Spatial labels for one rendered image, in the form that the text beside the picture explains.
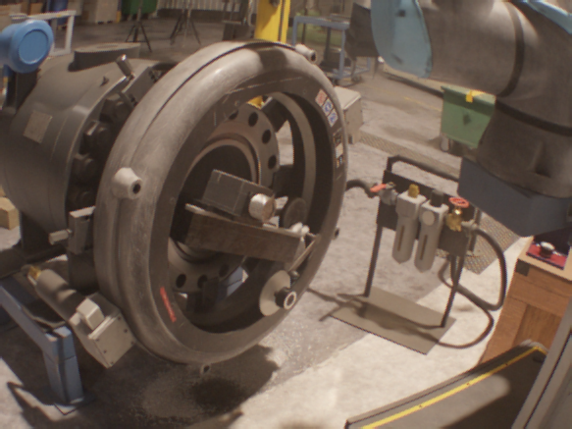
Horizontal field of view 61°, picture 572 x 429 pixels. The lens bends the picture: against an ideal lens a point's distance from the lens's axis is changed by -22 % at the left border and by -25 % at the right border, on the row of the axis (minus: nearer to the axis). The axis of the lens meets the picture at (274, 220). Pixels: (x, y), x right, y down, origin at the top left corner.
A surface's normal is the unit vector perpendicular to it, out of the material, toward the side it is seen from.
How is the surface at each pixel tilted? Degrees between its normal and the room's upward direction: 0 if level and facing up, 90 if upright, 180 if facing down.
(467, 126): 90
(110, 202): 73
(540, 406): 90
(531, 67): 100
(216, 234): 90
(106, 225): 80
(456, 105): 90
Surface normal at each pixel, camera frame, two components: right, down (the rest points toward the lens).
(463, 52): 0.02, 0.62
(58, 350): 0.79, 0.32
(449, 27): 0.06, 0.33
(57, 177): -0.58, 0.11
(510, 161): -0.68, -0.14
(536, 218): 0.45, 0.39
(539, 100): -0.44, 0.31
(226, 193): -0.52, -0.14
